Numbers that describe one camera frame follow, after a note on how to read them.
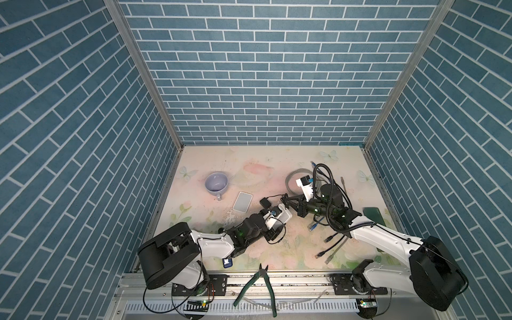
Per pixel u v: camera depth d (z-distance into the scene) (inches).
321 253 31.9
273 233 29.0
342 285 28.9
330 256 31.7
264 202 37.8
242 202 37.5
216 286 29.2
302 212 27.8
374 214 36.3
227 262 30.3
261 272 30.2
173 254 18.7
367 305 29.0
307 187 28.3
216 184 39.5
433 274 16.3
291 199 32.4
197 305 28.4
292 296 28.6
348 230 22.9
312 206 27.9
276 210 27.9
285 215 30.8
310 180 28.1
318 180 41.2
